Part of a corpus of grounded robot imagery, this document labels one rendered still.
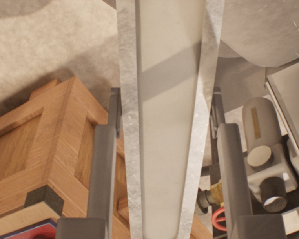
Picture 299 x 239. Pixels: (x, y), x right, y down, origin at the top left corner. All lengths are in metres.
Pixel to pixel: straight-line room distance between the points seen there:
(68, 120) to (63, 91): 0.12
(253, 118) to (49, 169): 0.42
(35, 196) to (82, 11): 0.48
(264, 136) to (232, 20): 0.78
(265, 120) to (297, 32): 0.78
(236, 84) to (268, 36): 1.11
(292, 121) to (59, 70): 1.03
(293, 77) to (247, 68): 0.95
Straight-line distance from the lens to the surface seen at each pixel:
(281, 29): 0.21
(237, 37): 0.20
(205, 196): 0.97
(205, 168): 1.48
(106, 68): 1.31
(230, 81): 1.32
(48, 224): 1.01
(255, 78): 1.32
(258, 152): 0.91
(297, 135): 0.36
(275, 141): 0.96
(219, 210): 0.90
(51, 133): 1.13
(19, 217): 1.02
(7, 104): 1.45
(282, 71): 0.35
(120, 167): 1.32
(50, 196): 0.99
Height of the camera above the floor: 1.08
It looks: 50 degrees down
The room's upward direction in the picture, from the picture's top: 176 degrees counter-clockwise
